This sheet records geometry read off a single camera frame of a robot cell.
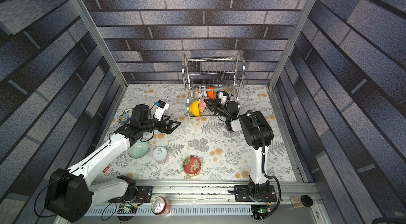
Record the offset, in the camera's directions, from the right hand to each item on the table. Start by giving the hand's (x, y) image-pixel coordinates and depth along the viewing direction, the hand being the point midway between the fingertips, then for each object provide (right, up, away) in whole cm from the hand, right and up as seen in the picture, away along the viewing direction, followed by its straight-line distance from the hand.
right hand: (202, 100), depth 91 cm
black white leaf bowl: (0, -3, 0) cm, 3 cm away
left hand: (-14, -10, -12) cm, 21 cm away
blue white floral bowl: (+1, +4, +7) cm, 8 cm away
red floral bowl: (-5, -34, -12) cm, 36 cm away
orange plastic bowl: (+5, +4, +10) cm, 12 cm away
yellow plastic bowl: (-5, -5, +2) cm, 7 cm away
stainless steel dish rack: (+6, +8, -7) cm, 12 cm away
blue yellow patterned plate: (-51, -11, +9) cm, 53 cm away
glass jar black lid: (+42, -44, -25) cm, 66 cm away
